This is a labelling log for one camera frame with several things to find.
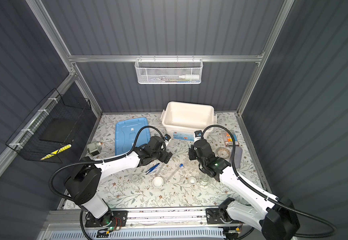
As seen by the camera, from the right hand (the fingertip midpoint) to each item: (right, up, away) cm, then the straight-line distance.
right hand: (194, 146), depth 81 cm
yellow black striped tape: (-64, -1, -11) cm, 65 cm away
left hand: (-16, -4, +9) cm, 18 cm away
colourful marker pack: (+27, 0, +21) cm, 34 cm away
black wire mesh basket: (-73, +5, -19) cm, 75 cm away
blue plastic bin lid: (-47, +6, +28) cm, 55 cm away
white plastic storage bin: (-6, +16, +38) cm, 41 cm away
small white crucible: (-1, -20, +4) cm, 21 cm away
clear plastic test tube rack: (-1, -16, +10) cm, 19 cm away
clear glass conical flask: (+6, -18, 0) cm, 19 cm away
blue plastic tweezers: (-25, -15, +10) cm, 31 cm away
